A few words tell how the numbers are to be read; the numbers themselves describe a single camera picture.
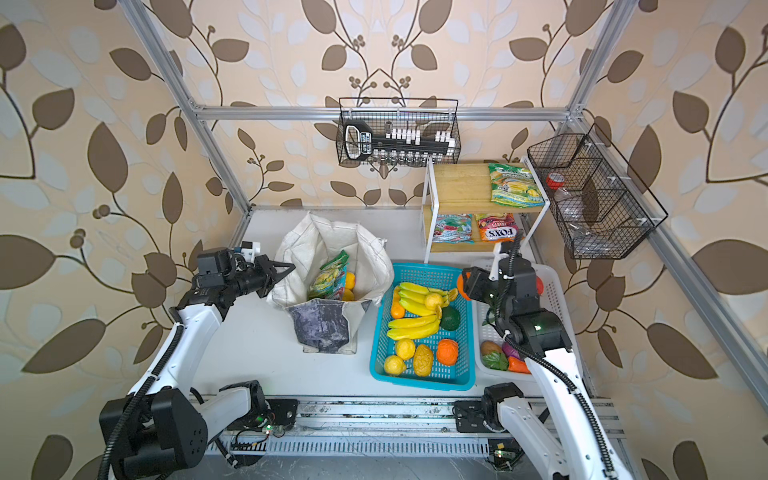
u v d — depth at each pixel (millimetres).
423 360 788
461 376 780
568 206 707
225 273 644
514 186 759
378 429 737
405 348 806
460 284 708
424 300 889
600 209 747
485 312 630
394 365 776
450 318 845
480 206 775
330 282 860
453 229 889
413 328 864
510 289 512
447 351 791
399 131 822
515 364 748
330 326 751
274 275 742
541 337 462
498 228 906
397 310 887
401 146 833
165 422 394
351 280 958
